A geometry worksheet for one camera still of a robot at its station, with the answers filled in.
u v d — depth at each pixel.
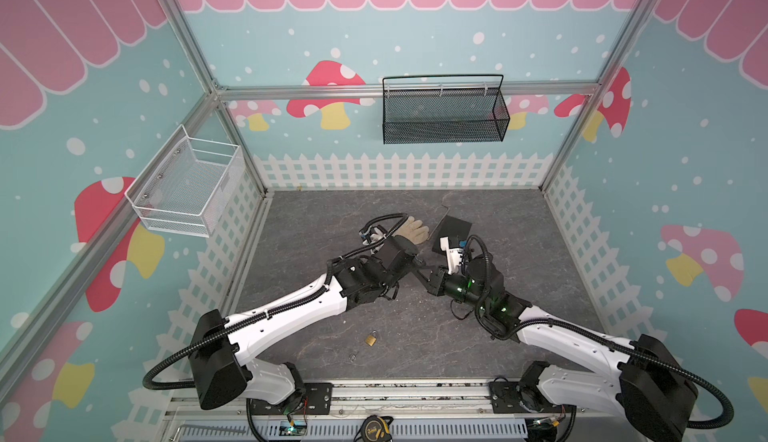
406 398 0.76
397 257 0.54
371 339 0.83
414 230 1.08
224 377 0.38
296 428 0.72
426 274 0.72
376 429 0.68
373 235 0.67
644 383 0.41
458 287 0.67
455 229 1.12
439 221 1.09
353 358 0.81
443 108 0.93
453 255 0.70
